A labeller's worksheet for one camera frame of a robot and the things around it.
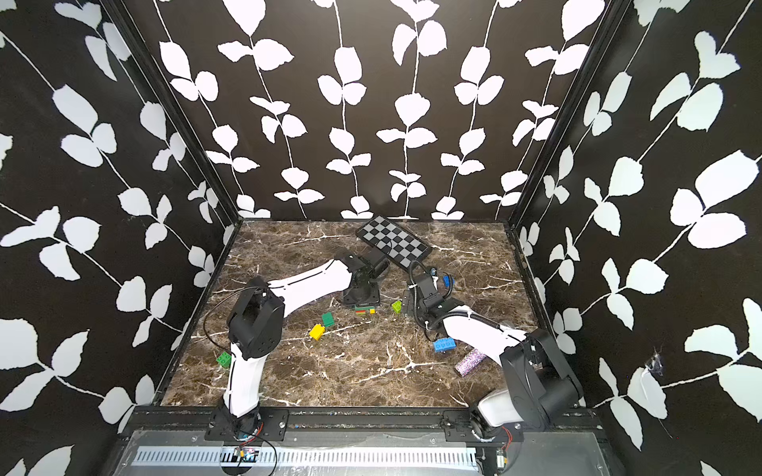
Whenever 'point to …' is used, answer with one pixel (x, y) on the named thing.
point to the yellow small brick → (372, 311)
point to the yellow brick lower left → (317, 331)
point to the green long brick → (364, 307)
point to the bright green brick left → (224, 359)
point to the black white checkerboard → (403, 248)
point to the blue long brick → (444, 344)
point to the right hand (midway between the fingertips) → (414, 295)
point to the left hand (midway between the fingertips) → (372, 299)
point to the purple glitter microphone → (469, 362)
